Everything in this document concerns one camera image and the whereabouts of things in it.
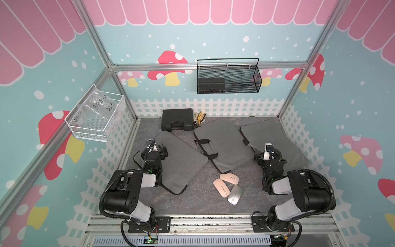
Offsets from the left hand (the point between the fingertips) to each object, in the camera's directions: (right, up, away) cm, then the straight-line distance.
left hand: (155, 148), depth 93 cm
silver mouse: (+46, -24, -11) cm, 53 cm away
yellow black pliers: (+27, +22, +27) cm, 44 cm away
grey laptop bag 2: (+42, +2, +11) cm, 44 cm away
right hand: (+65, 0, -2) cm, 66 cm away
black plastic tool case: (+10, +20, +22) cm, 31 cm away
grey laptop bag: (+17, -8, 0) cm, 19 cm away
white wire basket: (-22, +17, -20) cm, 35 cm away
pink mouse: (+44, -16, -5) cm, 47 cm away
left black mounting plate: (+7, -35, -19) cm, 40 cm away
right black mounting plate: (+60, -35, -19) cm, 72 cm away
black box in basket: (+33, +37, -3) cm, 50 cm away
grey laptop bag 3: (+78, +10, +15) cm, 80 cm away
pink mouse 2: (+39, -21, -8) cm, 45 cm away
